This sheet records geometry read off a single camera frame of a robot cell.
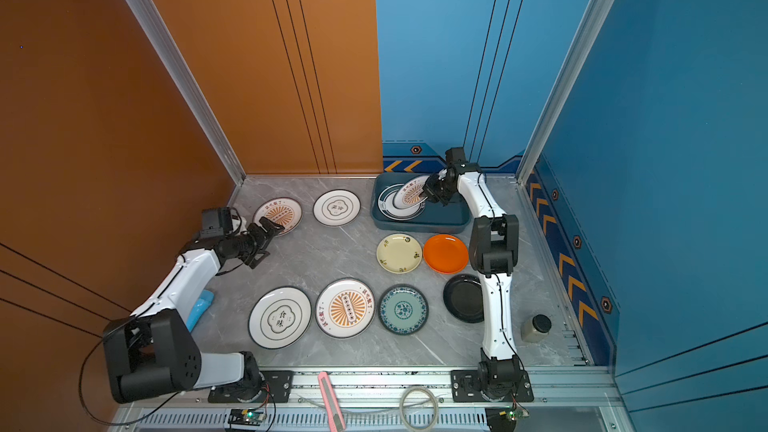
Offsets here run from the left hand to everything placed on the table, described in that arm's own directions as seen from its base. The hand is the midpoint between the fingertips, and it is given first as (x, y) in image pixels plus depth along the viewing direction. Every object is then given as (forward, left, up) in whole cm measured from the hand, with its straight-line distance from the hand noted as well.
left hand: (277, 234), depth 87 cm
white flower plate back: (+20, -13, -12) cm, 27 cm away
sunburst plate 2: (+22, -39, -7) cm, 45 cm away
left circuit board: (-43, -1, -14) cm, 45 cm away
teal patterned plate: (-17, -37, -13) cm, 43 cm away
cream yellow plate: (+1, -36, -12) cm, 38 cm away
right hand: (+19, -43, -3) cm, 47 cm away
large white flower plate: (-20, -2, -14) cm, 24 cm away
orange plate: (+1, -51, -12) cm, 53 cm away
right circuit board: (-42, -61, -14) cm, 76 cm away
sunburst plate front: (-17, -20, -13) cm, 29 cm away
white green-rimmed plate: (+19, -32, -11) cm, 39 cm away
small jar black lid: (-25, -70, -4) cm, 75 cm away
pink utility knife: (-40, -20, -13) cm, 46 cm away
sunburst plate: (+19, +7, -13) cm, 24 cm away
